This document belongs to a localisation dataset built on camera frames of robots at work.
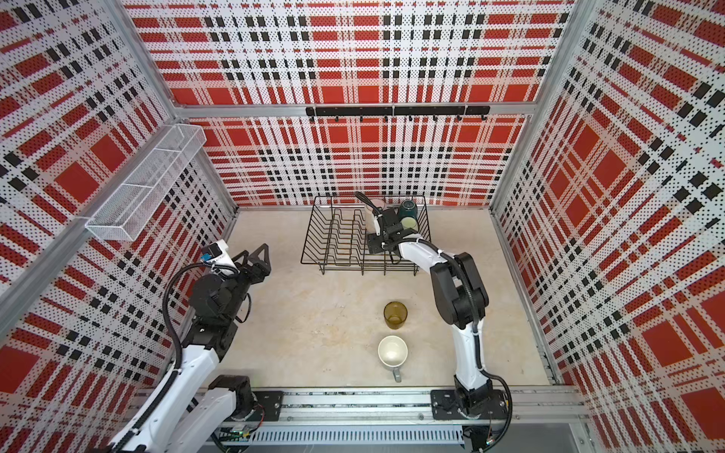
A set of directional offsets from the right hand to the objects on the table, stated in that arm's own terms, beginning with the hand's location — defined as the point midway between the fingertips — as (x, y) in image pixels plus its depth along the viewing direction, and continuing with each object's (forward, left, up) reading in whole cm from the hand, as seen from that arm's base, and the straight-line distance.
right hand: (377, 240), depth 99 cm
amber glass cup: (-25, -5, -6) cm, 26 cm away
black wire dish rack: (+7, +7, -6) cm, 11 cm away
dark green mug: (+12, -11, +4) cm, 17 cm away
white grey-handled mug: (-36, -5, -8) cm, 37 cm away
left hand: (-17, +32, +17) cm, 40 cm away
